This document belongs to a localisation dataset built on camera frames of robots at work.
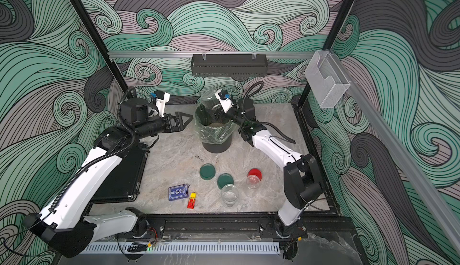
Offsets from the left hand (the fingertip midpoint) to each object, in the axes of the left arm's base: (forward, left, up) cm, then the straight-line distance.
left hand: (184, 115), depth 66 cm
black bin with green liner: (+3, -11, -13) cm, 17 cm away
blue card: (-17, +6, -35) cm, 40 cm away
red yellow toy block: (-22, 0, -35) cm, 42 cm away
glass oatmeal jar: (-18, -18, -37) cm, 45 cm away
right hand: (+12, -9, -5) cm, 16 cm away
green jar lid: (-6, -6, -37) cm, 38 cm away
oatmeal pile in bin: (+23, -10, -34) cm, 42 cm away
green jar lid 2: (-10, -15, -36) cm, 41 cm away
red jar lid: (-5, -31, -40) cm, 51 cm away
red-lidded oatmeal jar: (-12, -29, -37) cm, 48 cm away
